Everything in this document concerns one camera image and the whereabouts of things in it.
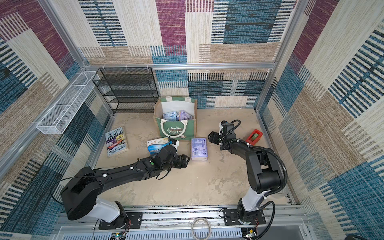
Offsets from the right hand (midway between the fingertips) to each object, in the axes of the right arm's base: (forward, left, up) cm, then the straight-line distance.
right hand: (214, 138), depth 97 cm
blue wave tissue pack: (-6, +37, +3) cm, 37 cm away
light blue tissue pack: (+14, +28, +7) cm, 32 cm away
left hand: (-16, +17, +4) cm, 23 cm away
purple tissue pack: (+11, +20, +10) cm, 25 cm away
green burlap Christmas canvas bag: (0, +19, +10) cm, 22 cm away
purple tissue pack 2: (-8, +9, 0) cm, 12 cm away
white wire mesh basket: (-5, +77, +29) cm, 82 cm away
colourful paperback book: (-1, +64, -2) cm, 64 cm away
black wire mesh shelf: (+34, +59, +14) cm, 70 cm away
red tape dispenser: (+1, -26, 0) cm, 26 cm away
